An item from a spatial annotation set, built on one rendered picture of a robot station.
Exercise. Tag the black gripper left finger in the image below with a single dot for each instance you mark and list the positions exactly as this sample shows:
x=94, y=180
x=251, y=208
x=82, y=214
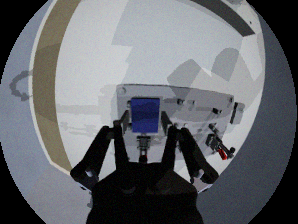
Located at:
x=86, y=172

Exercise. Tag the blue rectangular block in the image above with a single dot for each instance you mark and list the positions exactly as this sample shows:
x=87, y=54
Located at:
x=145, y=115

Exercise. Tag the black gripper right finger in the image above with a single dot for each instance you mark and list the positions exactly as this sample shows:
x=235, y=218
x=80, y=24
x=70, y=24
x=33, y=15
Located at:
x=202, y=174

